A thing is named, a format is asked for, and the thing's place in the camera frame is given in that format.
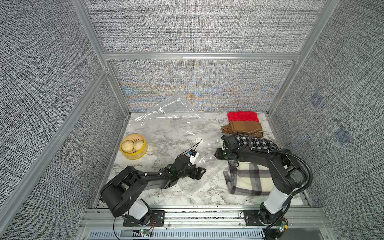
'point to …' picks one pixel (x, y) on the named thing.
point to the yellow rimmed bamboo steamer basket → (134, 155)
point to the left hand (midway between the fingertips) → (203, 167)
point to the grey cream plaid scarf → (248, 178)
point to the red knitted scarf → (245, 116)
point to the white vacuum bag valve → (198, 139)
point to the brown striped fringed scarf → (253, 128)
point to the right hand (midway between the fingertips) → (215, 150)
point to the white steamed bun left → (127, 146)
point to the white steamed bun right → (138, 144)
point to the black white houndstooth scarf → (245, 140)
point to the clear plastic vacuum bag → (176, 128)
